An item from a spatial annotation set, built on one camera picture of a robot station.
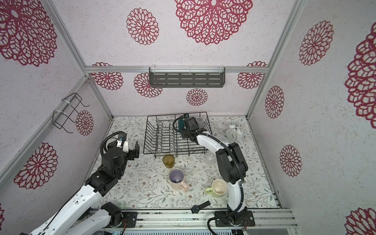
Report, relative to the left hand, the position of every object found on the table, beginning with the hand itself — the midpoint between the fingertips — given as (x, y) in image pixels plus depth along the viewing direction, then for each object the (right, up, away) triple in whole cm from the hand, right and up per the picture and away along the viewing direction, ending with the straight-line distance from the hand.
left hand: (127, 142), depth 75 cm
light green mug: (+49, -27, +7) cm, 56 cm away
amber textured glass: (+19, -13, +18) cm, 29 cm away
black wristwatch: (+35, -35, +1) cm, 50 cm away
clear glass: (+46, -12, +22) cm, 52 cm away
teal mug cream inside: (+27, +12, +25) cm, 38 cm away
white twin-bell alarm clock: (+63, +4, +24) cm, 67 cm away
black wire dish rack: (+13, 0, +27) cm, 30 cm away
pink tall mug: (+25, -21, +10) cm, 34 cm away
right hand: (+30, +8, +21) cm, 37 cm away
